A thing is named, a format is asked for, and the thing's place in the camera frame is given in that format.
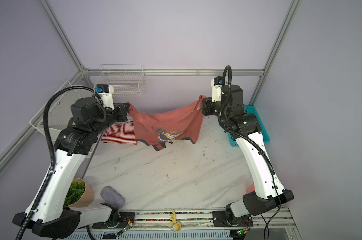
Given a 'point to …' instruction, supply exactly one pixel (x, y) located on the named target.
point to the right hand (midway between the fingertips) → (202, 97)
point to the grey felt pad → (112, 198)
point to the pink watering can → (250, 188)
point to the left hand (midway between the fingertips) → (126, 105)
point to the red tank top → (157, 129)
